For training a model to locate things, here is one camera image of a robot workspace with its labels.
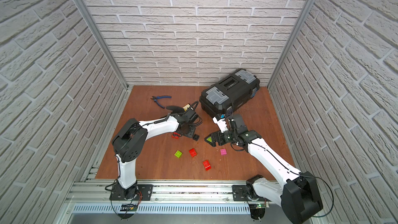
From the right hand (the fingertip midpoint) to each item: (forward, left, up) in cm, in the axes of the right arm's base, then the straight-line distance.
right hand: (213, 137), depth 80 cm
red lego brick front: (-11, +4, -11) cm, 16 cm away
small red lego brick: (+8, +22, -11) cm, 25 cm away
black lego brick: (+6, +10, -11) cm, 16 cm away
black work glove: (+27, +23, -10) cm, 36 cm away
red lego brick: (-3, +12, -13) cm, 18 cm away
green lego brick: (-4, +20, -11) cm, 23 cm away
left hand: (+10, +12, -11) cm, 19 cm away
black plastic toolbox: (+29, -15, +4) cm, 33 cm away
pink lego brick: (-4, -6, -11) cm, 13 cm away
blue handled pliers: (+38, +39, -10) cm, 56 cm away
